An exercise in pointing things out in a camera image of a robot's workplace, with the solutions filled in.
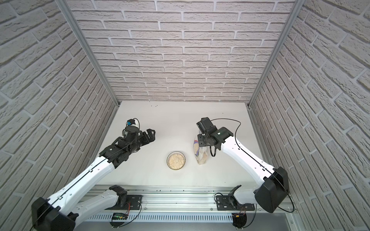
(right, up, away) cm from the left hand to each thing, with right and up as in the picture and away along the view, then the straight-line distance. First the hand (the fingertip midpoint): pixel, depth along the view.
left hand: (148, 129), depth 78 cm
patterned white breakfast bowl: (+15, -19, +5) cm, 25 cm away
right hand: (+29, -6, +1) cm, 30 cm away
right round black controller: (+48, -44, -9) cm, 66 cm away
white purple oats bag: (+30, -13, 0) cm, 32 cm away
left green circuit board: (-12, -44, -7) cm, 46 cm away
